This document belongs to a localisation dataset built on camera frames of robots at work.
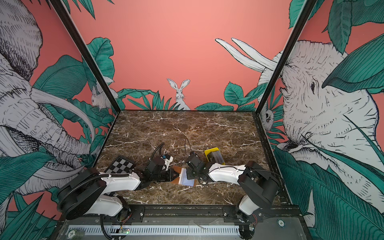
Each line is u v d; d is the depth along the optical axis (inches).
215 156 35.8
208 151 37.2
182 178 33.8
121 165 34.7
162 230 27.6
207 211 29.9
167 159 32.1
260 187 17.4
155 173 27.2
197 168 26.4
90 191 17.2
